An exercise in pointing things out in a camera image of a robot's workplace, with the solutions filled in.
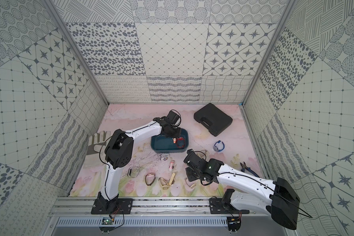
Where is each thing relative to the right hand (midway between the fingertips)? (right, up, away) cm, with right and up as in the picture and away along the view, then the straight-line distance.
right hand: (192, 173), depth 79 cm
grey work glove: (-62, +10, +16) cm, 64 cm away
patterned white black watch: (-34, -2, +7) cm, 35 cm away
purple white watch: (-17, +6, +12) cm, 21 cm away
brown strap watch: (-24, -5, +5) cm, 25 cm away
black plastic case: (+19, +28, +25) cm, 42 cm away
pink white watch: (-12, +1, +6) cm, 13 cm away
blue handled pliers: (+32, +1, +7) cm, 33 cm away
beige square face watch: (+9, +7, +14) cm, 18 cm away
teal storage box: (-20, +12, +19) cm, 30 cm away
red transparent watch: (-7, +14, +19) cm, 25 cm away
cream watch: (0, -7, 0) cm, 7 cm away
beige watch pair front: (-15, -7, +2) cm, 16 cm away
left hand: (-4, +18, +15) cm, 24 cm away
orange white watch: (-10, +15, +18) cm, 26 cm away
